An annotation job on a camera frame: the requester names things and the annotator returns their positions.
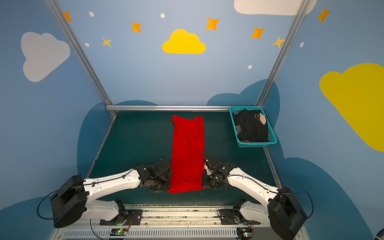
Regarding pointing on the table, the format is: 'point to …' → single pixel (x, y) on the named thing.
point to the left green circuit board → (118, 232)
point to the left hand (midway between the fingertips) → (173, 189)
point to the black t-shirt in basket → (253, 125)
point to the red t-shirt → (187, 165)
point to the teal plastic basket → (272, 138)
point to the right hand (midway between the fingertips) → (204, 183)
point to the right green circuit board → (244, 233)
